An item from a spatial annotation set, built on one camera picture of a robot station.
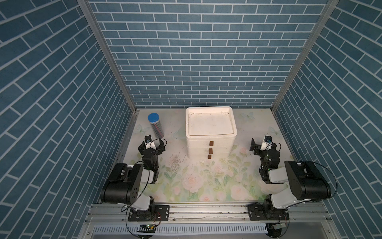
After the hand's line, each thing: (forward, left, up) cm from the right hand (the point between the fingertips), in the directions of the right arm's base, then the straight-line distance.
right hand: (262, 140), depth 90 cm
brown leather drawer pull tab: (-11, +32, +9) cm, 35 cm away
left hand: (-6, +65, +1) cm, 66 cm away
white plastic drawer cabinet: (-5, +33, +13) cm, 36 cm away
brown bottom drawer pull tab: (-11, +32, -6) cm, 34 cm away
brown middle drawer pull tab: (-12, +32, +3) cm, 34 cm away
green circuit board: (-48, +61, -13) cm, 79 cm away
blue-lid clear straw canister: (+4, +67, +10) cm, 68 cm away
